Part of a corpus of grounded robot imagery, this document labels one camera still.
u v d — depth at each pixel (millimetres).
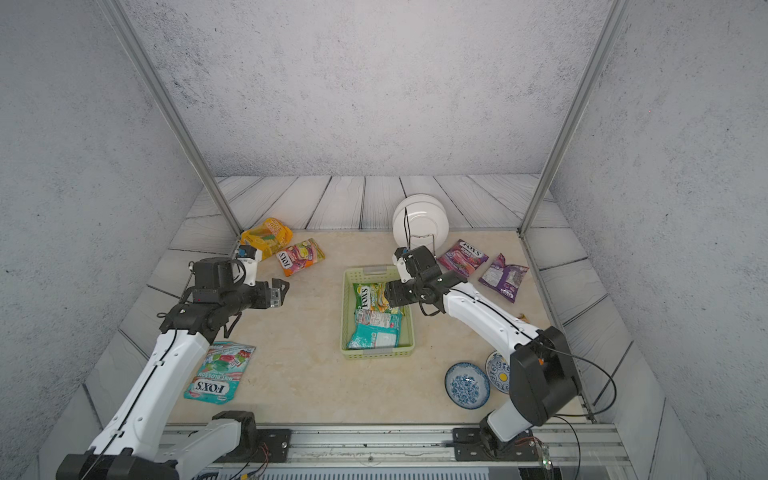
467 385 822
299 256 1111
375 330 912
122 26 715
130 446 382
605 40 741
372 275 1022
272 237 1150
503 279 1016
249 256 672
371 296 988
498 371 845
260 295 682
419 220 1033
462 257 1101
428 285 634
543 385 428
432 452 730
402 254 769
